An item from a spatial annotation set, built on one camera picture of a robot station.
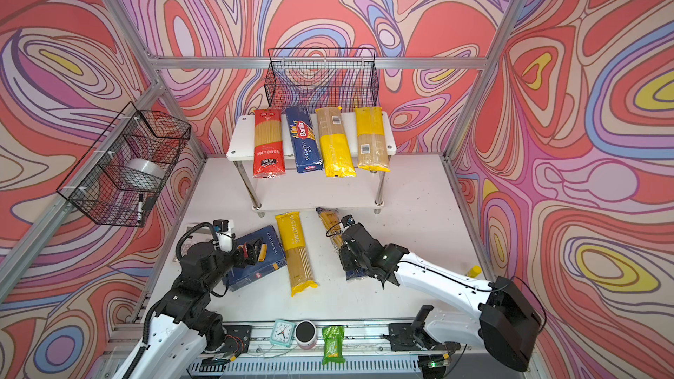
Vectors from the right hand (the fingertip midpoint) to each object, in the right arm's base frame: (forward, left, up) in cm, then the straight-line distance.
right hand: (348, 255), depth 82 cm
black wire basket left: (+15, +65, +23) cm, 70 cm away
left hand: (+4, +30, +7) cm, 31 cm away
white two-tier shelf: (+26, +15, +1) cm, 30 cm away
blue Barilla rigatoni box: (-6, +34, 0) cm, 34 cm away
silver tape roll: (+17, +57, +25) cm, 64 cm away
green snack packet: (-21, +5, -6) cm, 23 cm away
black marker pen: (+6, +58, +19) cm, 61 cm away
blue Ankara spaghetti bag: (+11, +5, +4) cm, 13 cm away
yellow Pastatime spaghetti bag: (+10, +20, -4) cm, 22 cm away
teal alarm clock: (-20, +19, -5) cm, 28 cm away
